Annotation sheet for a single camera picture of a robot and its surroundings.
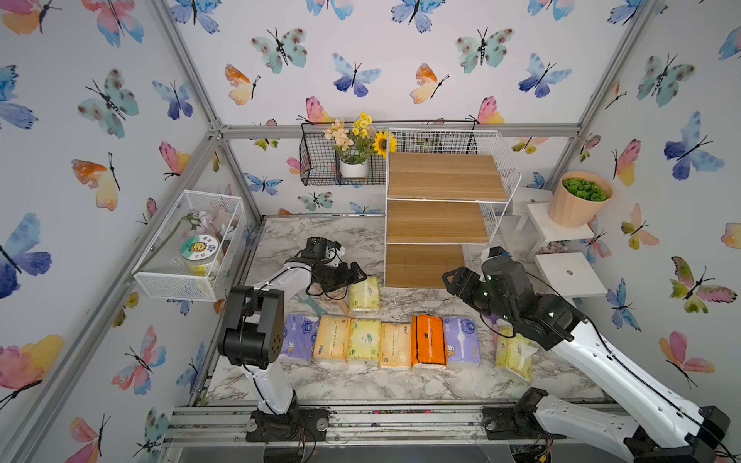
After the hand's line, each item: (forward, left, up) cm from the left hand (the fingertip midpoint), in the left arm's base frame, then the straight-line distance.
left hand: (359, 276), depth 94 cm
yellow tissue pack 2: (-25, -43, -1) cm, 50 cm away
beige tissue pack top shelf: (-21, -11, -3) cm, 24 cm away
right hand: (-14, -24, +19) cm, 34 cm away
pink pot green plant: (+5, -60, +27) cm, 66 cm away
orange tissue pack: (-23, -20, 0) cm, 30 cm away
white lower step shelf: (-6, -62, +8) cm, 63 cm away
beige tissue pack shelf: (-19, +7, -3) cm, 21 cm away
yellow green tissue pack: (-20, -2, -3) cm, 20 cm away
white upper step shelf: (+6, -57, +15) cm, 59 cm away
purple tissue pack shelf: (-21, -30, -2) cm, 36 cm away
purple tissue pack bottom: (-18, +17, -3) cm, 25 cm away
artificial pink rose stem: (+2, +40, +25) cm, 48 cm away
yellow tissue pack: (-5, -2, -3) cm, 6 cm away
